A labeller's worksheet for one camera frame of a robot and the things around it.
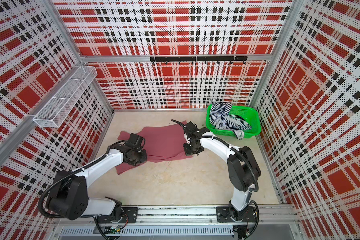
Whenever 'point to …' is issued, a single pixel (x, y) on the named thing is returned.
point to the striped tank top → (221, 118)
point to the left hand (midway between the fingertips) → (144, 161)
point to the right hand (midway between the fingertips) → (190, 152)
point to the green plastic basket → (249, 115)
